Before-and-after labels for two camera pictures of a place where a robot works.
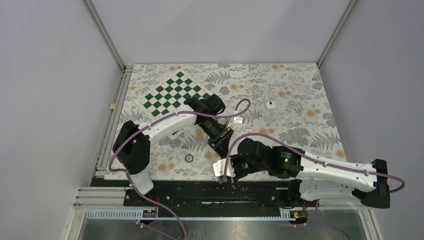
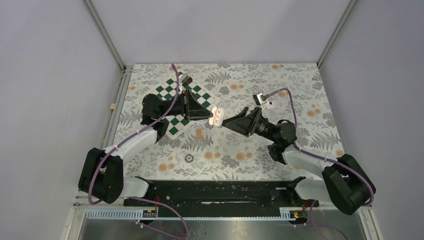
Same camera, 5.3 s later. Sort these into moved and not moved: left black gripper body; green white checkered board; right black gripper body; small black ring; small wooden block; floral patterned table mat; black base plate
Moved: right black gripper body; left black gripper body
Not moved: black base plate; small black ring; green white checkered board; floral patterned table mat; small wooden block
